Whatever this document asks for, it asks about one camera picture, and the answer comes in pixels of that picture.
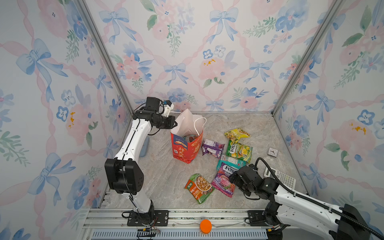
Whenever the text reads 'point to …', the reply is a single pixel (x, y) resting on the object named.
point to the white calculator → (283, 178)
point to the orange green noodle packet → (200, 188)
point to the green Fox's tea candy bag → (238, 150)
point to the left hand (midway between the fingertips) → (177, 122)
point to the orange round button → (205, 226)
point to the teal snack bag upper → (236, 163)
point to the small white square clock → (272, 152)
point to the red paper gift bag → (186, 136)
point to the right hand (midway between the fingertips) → (231, 180)
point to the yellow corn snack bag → (235, 135)
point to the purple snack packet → (212, 147)
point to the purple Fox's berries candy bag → (221, 181)
